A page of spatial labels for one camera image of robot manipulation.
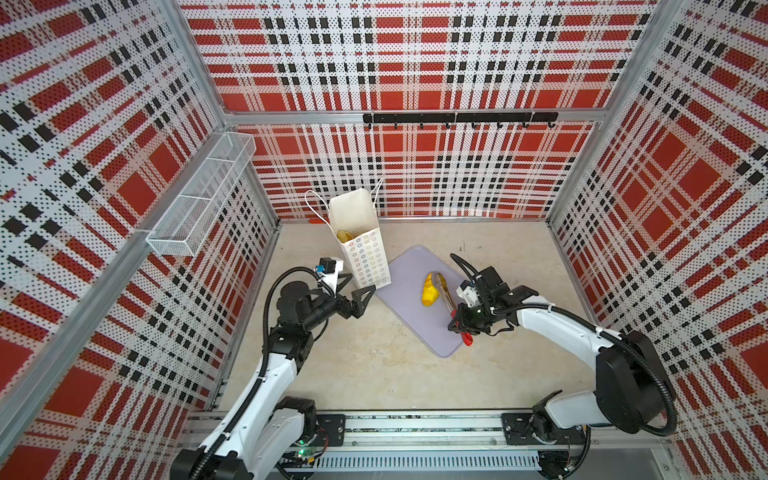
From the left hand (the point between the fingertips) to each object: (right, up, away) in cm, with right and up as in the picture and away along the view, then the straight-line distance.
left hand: (362, 286), depth 76 cm
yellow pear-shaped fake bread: (+19, -5, +20) cm, 28 cm away
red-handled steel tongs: (+23, -2, +17) cm, 29 cm away
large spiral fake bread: (-8, +14, +20) cm, 26 cm away
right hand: (+24, -13, +6) cm, 28 cm away
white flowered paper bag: (-6, +19, +24) cm, 31 cm away
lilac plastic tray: (+11, -7, +25) cm, 28 cm away
